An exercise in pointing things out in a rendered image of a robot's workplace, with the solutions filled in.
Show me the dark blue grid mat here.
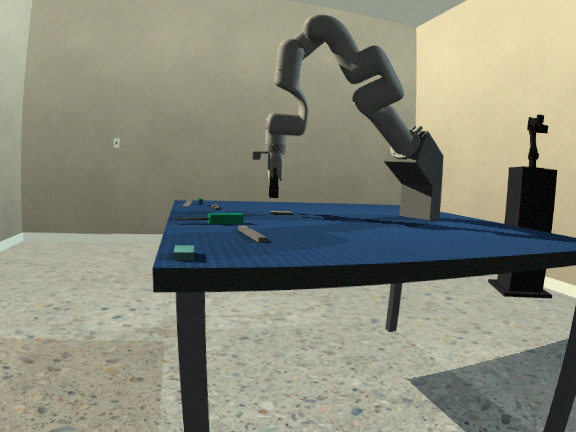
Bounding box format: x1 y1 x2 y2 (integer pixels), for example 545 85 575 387
153 201 576 268

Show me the pale green block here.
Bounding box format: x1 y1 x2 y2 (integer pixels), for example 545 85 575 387
174 245 194 261

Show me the green-handled screwdriver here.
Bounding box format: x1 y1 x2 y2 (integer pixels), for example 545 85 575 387
182 213 244 224

